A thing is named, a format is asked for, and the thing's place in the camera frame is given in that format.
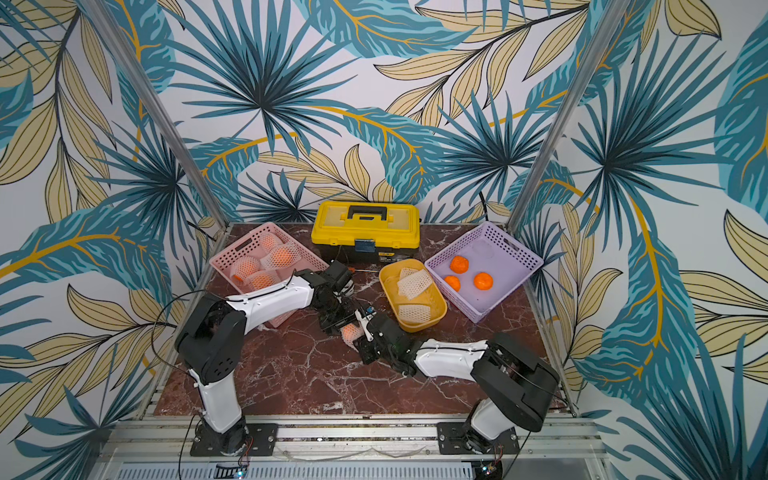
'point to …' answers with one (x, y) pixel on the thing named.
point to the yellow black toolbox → (366, 232)
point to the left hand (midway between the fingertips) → (354, 331)
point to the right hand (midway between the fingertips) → (357, 340)
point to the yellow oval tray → (389, 275)
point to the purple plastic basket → (491, 249)
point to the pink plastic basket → (237, 267)
